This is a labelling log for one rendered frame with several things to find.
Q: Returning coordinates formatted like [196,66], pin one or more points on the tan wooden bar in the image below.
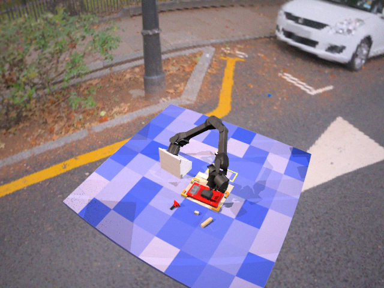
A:
[206,222]

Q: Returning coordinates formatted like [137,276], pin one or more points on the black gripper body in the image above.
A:
[208,194]

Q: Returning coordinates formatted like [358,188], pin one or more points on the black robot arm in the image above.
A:
[221,159]

